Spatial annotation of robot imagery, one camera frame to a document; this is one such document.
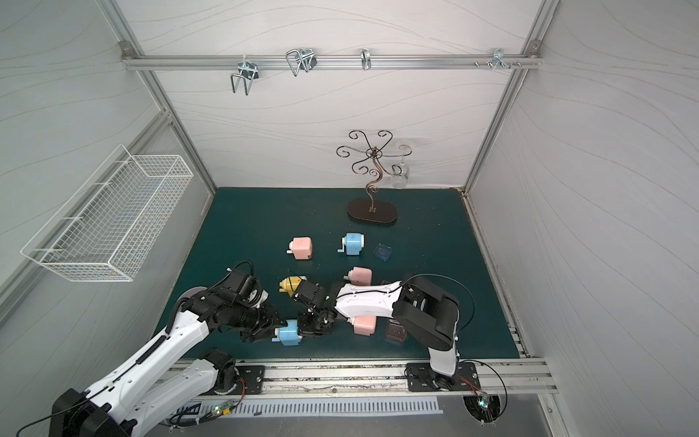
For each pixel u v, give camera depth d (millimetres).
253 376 736
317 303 650
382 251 1013
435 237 1078
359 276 862
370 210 1113
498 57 764
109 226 689
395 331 820
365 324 766
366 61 781
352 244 956
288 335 748
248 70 783
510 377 767
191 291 842
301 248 937
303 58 765
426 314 465
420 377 738
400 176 1036
